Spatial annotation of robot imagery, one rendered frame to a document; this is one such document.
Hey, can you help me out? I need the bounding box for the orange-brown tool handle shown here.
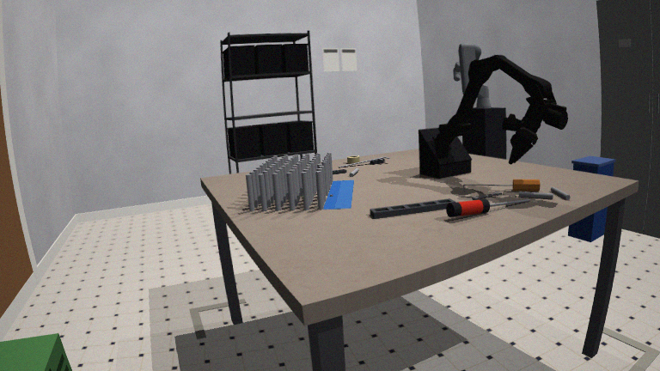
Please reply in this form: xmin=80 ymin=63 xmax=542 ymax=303
xmin=463 ymin=179 xmax=540 ymax=192

